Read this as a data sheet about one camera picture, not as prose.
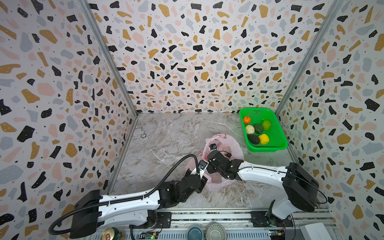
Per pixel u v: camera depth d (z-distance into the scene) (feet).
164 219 2.42
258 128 3.48
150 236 2.31
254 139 3.34
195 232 2.31
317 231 2.21
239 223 2.41
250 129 3.48
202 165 2.02
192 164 2.00
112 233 2.01
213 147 2.54
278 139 3.30
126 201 1.51
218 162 2.14
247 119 3.72
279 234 2.35
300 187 1.46
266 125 3.56
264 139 3.28
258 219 2.44
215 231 2.33
